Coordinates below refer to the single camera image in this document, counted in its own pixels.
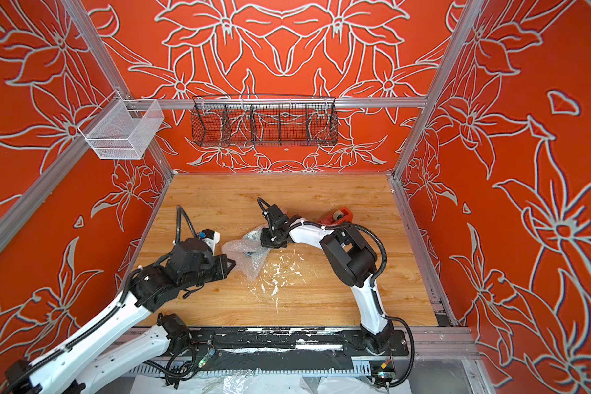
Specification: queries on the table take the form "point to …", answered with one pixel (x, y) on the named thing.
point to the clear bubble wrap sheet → (235, 249)
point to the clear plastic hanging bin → (121, 129)
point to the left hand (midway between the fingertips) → (239, 261)
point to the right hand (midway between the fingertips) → (263, 238)
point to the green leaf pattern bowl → (249, 254)
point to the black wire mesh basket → (257, 121)
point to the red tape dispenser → (341, 216)
